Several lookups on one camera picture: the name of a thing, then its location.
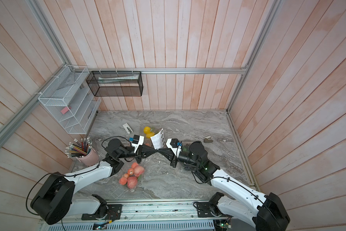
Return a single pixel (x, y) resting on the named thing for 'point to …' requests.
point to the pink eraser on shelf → (65, 110)
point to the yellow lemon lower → (149, 134)
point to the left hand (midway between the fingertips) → (157, 152)
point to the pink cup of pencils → (82, 149)
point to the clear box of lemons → (154, 129)
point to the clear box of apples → (131, 177)
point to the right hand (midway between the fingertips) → (160, 150)
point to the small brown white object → (208, 139)
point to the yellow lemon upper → (146, 129)
